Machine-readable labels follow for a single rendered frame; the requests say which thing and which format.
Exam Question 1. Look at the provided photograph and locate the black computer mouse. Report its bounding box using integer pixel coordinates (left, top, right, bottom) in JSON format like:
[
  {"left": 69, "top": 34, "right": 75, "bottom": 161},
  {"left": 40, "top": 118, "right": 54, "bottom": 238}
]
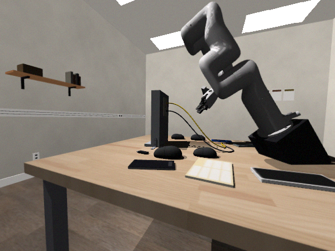
[
  {"left": 154, "top": 146, "right": 182, "bottom": 159},
  {"left": 193, "top": 147, "right": 217, "bottom": 158},
  {"left": 190, "top": 134, "right": 205, "bottom": 141},
  {"left": 171, "top": 134, "right": 184, "bottom": 139}
]

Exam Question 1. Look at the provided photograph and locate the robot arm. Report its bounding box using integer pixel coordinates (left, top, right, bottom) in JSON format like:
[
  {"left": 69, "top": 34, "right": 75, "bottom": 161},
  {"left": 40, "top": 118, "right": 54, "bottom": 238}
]
[{"left": 180, "top": 2, "right": 301, "bottom": 138}]

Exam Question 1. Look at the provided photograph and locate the dark grey panel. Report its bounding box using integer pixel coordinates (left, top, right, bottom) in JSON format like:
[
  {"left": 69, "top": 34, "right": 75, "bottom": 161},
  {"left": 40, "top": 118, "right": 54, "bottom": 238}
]
[{"left": 144, "top": 90, "right": 169, "bottom": 147}]

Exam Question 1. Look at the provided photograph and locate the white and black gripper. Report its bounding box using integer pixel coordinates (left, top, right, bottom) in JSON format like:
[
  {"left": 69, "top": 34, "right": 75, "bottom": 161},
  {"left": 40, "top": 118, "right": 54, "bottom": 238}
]
[{"left": 196, "top": 89, "right": 218, "bottom": 114}]

